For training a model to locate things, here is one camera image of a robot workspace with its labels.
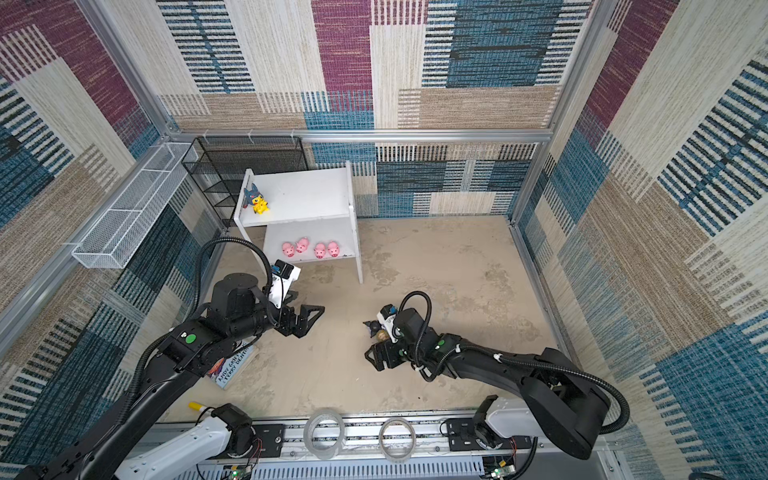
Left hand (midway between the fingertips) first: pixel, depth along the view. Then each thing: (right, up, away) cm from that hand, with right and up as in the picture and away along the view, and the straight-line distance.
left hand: (309, 297), depth 70 cm
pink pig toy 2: (-11, +11, +19) cm, 24 cm away
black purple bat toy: (+14, -12, +21) cm, 28 cm away
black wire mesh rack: (-39, +40, +32) cm, 64 cm away
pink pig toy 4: (+2, +11, +19) cm, 22 cm away
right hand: (+16, -17, +13) cm, 27 cm away
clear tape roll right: (+16, -35, +2) cm, 39 cm away
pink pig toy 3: (-7, +12, +20) cm, 24 cm away
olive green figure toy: (+16, -14, +19) cm, 29 cm away
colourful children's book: (-14, -12, -11) cm, 22 cm away
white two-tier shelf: (-1, +20, +6) cm, 21 cm away
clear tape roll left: (0, -30, +5) cm, 30 cm away
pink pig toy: (-2, +11, +19) cm, 22 cm away
